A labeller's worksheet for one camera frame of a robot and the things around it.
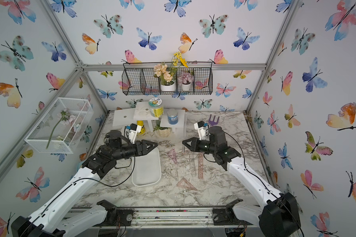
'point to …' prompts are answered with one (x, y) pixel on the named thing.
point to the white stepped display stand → (141, 112)
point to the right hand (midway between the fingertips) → (184, 141)
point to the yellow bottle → (141, 123)
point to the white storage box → (147, 169)
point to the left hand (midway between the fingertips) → (156, 144)
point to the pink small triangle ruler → (185, 183)
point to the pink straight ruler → (200, 165)
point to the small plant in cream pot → (162, 131)
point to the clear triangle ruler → (181, 172)
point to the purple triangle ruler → (173, 154)
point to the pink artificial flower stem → (64, 115)
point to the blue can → (172, 116)
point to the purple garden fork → (213, 122)
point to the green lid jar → (155, 107)
